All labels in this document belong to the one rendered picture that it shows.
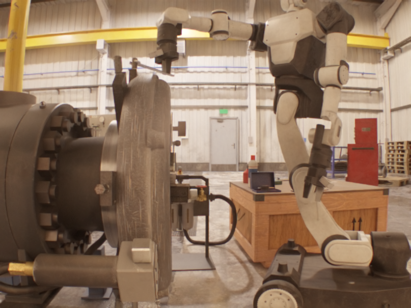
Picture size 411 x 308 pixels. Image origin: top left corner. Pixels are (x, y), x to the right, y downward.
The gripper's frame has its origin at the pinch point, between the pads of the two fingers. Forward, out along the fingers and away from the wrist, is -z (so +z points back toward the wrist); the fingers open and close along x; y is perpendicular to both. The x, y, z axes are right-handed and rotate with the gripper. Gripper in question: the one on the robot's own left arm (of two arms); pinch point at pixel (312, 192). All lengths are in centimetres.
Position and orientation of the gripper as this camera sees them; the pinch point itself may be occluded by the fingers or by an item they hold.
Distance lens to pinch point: 120.6
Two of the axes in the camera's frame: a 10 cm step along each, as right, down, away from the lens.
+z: 2.5, -9.6, 0.9
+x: -7.2, -2.5, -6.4
